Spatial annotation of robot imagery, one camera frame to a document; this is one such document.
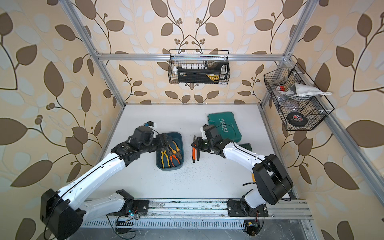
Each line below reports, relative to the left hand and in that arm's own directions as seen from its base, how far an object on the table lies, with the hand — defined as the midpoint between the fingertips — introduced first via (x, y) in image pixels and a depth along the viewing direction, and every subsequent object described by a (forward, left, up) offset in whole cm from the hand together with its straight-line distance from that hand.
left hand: (169, 139), depth 77 cm
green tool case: (+21, -34, -15) cm, 43 cm away
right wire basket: (+12, -66, +15) cm, 69 cm away
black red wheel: (+5, -63, +11) cm, 64 cm away
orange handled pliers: (-2, -13, -10) cm, 17 cm away
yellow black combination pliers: (+2, +7, -19) cm, 21 cm away
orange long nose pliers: (0, +1, -19) cm, 19 cm away
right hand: (+3, -12, -9) cm, 15 cm away
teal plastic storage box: (+7, -1, -19) cm, 20 cm away
